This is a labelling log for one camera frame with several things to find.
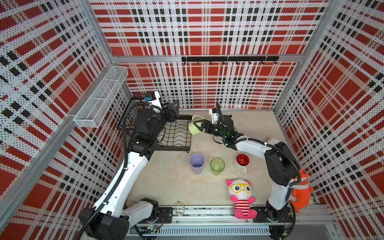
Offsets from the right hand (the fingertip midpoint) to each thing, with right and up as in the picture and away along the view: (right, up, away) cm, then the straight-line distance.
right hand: (197, 123), depth 84 cm
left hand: (-10, +10, -16) cm, 22 cm away
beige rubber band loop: (-9, -45, -8) cm, 46 cm away
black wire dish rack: (-16, -9, +20) cm, 27 cm away
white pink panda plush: (+22, -35, -10) cm, 42 cm away
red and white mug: (+28, -22, +6) cm, 36 cm away
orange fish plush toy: (+55, -36, -8) cm, 66 cm away
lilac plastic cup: (0, -22, -1) cm, 22 cm away
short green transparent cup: (+12, -26, +5) cm, 29 cm away
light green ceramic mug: (-2, -3, -3) cm, 5 cm away
